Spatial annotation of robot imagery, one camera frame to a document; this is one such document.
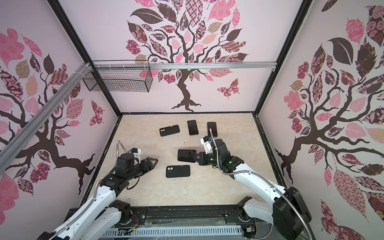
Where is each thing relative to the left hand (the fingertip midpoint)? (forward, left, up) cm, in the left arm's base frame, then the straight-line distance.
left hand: (155, 164), depth 81 cm
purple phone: (+37, -36, -10) cm, 52 cm away
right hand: (+2, -22, +6) cm, 23 cm away
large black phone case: (0, -12, -10) cm, 15 cm away
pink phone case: (+36, -36, -10) cm, 52 cm away
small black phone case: (+33, -2, -11) cm, 35 cm away
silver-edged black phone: (+34, -20, -9) cm, 41 cm away
